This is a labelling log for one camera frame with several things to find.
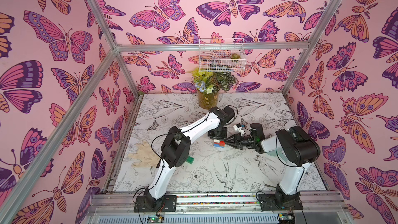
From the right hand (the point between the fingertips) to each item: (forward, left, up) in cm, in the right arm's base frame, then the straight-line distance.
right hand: (226, 142), depth 90 cm
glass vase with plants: (+32, +10, +15) cm, 37 cm away
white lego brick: (-1, +6, +3) cm, 7 cm away
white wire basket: (+44, +3, +30) cm, 53 cm away
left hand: (0, +3, +2) cm, 3 cm away
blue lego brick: (-1, +5, -3) cm, 6 cm away
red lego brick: (-1, +3, 0) cm, 3 cm away
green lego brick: (-10, +21, -4) cm, 23 cm away
